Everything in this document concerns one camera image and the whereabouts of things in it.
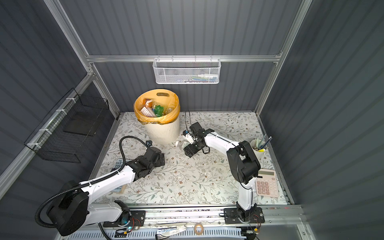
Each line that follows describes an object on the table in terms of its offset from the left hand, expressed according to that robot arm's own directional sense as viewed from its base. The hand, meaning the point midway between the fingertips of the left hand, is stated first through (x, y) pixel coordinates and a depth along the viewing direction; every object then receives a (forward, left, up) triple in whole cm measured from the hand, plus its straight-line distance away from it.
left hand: (157, 158), depth 86 cm
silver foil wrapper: (-35, -8, -6) cm, 37 cm away
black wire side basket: (+3, +41, +20) cm, 46 cm away
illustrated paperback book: (0, +25, -7) cm, 26 cm away
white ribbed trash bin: (+14, -4, +5) cm, 15 cm away
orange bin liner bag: (+36, -2, +16) cm, 39 cm away
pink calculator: (-13, -62, -6) cm, 64 cm away
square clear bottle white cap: (+21, +5, +17) cm, 27 cm away
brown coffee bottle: (+29, +7, +18) cm, 35 cm away
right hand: (+8, -21, -2) cm, 23 cm away
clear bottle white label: (+14, -14, -6) cm, 20 cm away
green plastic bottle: (+29, +1, +11) cm, 31 cm away
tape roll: (-34, -25, -8) cm, 43 cm away
